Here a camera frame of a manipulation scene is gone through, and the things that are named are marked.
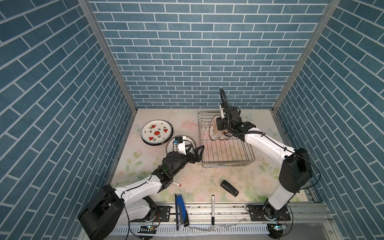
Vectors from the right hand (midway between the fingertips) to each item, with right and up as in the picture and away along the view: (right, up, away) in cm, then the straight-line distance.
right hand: (218, 117), depth 88 cm
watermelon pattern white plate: (-42, -9, +16) cm, 45 cm away
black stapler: (+5, -38, -9) cm, 40 cm away
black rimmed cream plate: (-38, -17, +9) cm, 43 cm away
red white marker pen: (-24, -37, -5) cm, 45 cm away
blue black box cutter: (-19, -49, -17) cm, 55 cm away
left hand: (-11, -16, -10) cm, 22 cm away
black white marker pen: (-4, -48, -12) cm, 50 cm away
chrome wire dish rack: (+9, -22, +6) cm, 25 cm away
